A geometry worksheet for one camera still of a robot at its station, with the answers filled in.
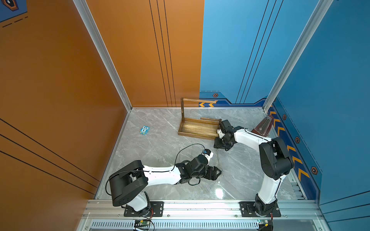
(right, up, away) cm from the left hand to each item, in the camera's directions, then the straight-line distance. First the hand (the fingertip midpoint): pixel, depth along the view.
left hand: (217, 170), depth 79 cm
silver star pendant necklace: (+1, 0, -3) cm, 3 cm away
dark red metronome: (+33, +23, +15) cm, 43 cm away
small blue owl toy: (-48, +20, +26) cm, 59 cm away
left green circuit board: (-39, -24, -7) cm, 47 cm away
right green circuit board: (+22, -24, -6) cm, 33 cm away
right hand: (+2, +10, +17) cm, 20 cm away
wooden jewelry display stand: (-3, +21, +27) cm, 35 cm away
